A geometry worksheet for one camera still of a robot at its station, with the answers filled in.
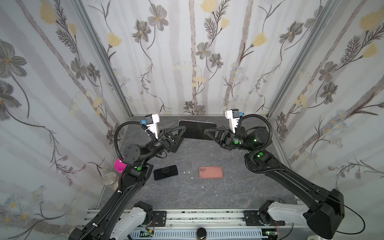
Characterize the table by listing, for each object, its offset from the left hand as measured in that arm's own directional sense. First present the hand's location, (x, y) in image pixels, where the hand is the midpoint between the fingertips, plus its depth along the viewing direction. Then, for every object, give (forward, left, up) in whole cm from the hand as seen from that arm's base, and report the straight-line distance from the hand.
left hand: (182, 127), depth 53 cm
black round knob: (-30, -8, -35) cm, 47 cm away
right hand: (-3, -9, 0) cm, 9 cm away
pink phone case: (+1, -16, -47) cm, 49 cm away
